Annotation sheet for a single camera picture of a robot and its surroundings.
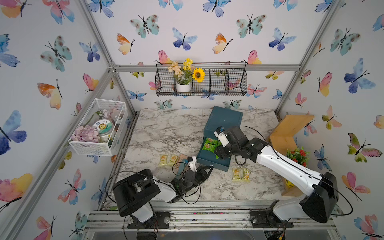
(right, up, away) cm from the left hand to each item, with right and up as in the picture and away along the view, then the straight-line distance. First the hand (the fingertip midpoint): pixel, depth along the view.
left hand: (216, 168), depth 79 cm
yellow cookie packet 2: (-25, +1, +14) cm, 28 cm away
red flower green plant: (+39, +8, -6) cm, 40 cm away
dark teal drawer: (-3, +3, +9) cm, 10 cm away
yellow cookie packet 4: (+13, -6, +8) cm, 16 cm away
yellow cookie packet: (-31, +1, +14) cm, 34 cm away
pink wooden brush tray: (-20, +2, +16) cm, 26 cm away
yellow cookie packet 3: (+18, -6, +8) cm, 21 cm away
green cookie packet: (-3, +10, +12) cm, 15 cm away
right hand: (+2, +11, 0) cm, 11 cm away
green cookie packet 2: (0, +13, +14) cm, 19 cm away
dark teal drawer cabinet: (+4, +27, +10) cm, 30 cm away
